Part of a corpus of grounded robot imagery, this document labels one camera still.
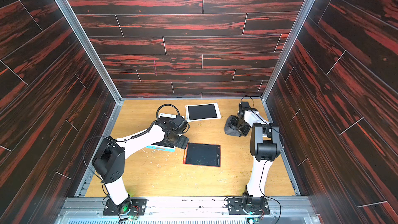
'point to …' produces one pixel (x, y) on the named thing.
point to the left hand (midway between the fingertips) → (182, 143)
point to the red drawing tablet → (201, 154)
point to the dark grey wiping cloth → (229, 130)
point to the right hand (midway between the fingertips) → (238, 128)
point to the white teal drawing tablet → (162, 145)
